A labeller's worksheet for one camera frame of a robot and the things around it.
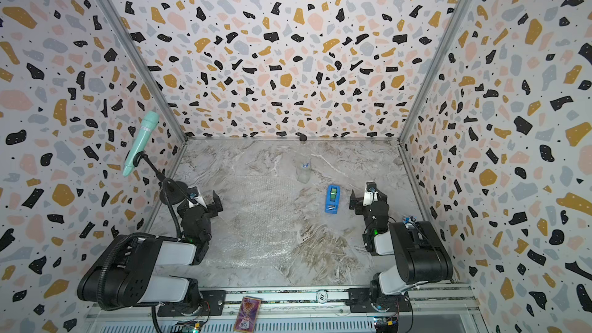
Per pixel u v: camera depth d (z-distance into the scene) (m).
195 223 0.67
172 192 0.99
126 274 0.43
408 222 0.92
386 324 0.72
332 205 0.94
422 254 0.46
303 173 1.07
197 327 0.70
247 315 0.70
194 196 0.74
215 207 0.82
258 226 0.90
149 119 0.77
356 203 0.83
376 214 0.70
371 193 0.78
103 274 0.39
